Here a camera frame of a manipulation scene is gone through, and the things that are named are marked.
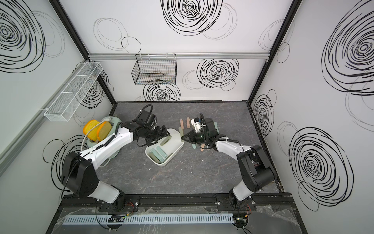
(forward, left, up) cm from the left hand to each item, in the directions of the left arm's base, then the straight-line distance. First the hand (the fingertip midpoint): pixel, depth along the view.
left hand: (165, 137), depth 83 cm
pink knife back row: (+22, -13, -14) cm, 29 cm away
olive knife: (-7, +7, -12) cm, 16 cm away
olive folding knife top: (+7, +1, -14) cm, 15 cm away
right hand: (-1, -10, 0) cm, 10 cm away
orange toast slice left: (-2, +39, +4) cm, 39 cm away
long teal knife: (-4, +2, -14) cm, 14 cm away
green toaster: (+8, +31, +2) cm, 32 cm away
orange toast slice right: (0, +33, +6) cm, 33 cm away
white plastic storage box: (+1, -2, -15) cm, 15 cm away
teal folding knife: (+2, -18, -12) cm, 21 cm away
